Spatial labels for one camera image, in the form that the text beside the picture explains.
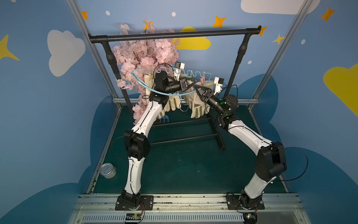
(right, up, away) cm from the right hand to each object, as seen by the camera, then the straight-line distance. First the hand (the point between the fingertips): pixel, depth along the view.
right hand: (196, 86), depth 69 cm
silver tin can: (-51, -47, +11) cm, 70 cm away
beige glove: (0, -6, +13) cm, 14 cm away
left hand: (+1, +5, +3) cm, 6 cm away
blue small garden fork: (-21, -14, +46) cm, 52 cm away
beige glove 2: (-13, -6, +15) cm, 21 cm away
